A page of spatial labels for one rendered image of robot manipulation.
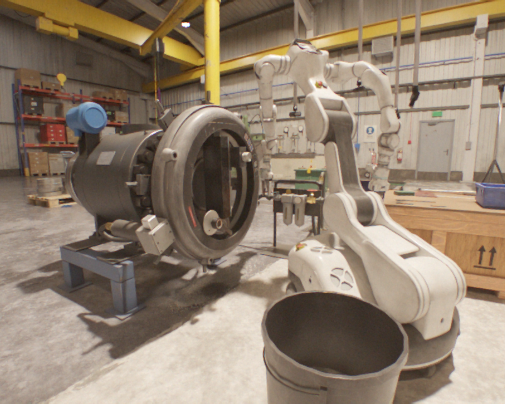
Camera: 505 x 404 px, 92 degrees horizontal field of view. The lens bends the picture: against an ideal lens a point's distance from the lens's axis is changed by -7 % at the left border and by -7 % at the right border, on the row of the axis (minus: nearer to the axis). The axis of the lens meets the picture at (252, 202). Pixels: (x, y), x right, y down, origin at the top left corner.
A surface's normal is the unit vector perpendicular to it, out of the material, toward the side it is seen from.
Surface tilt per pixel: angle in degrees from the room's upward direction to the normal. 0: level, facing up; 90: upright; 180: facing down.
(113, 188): 93
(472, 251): 90
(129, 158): 63
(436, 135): 90
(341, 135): 73
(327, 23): 90
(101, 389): 0
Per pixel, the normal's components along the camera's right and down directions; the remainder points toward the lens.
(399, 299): -0.94, 0.06
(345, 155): 0.32, -0.14
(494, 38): -0.57, 0.14
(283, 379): -0.73, 0.16
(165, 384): 0.00, -0.99
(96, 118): 0.88, 0.07
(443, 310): 0.34, 0.15
